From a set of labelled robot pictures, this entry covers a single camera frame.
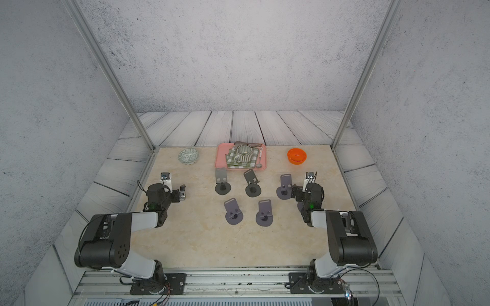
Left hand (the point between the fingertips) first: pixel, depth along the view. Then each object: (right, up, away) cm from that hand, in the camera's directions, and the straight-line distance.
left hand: (176, 184), depth 95 cm
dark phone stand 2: (+38, -3, +7) cm, 39 cm away
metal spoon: (+41, +9, +17) cm, 46 cm away
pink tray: (+19, +19, +25) cm, 37 cm away
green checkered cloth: (+26, +9, +16) cm, 32 cm away
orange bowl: (+63, +15, +17) cm, 67 cm away
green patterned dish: (-1, +15, +20) cm, 25 cm away
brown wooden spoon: (+37, +22, +29) cm, 52 cm away
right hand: (+64, 0, -1) cm, 64 cm away
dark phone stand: (+21, -3, +8) cm, 23 cm away
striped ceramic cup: (+33, +16, +13) cm, 39 cm away
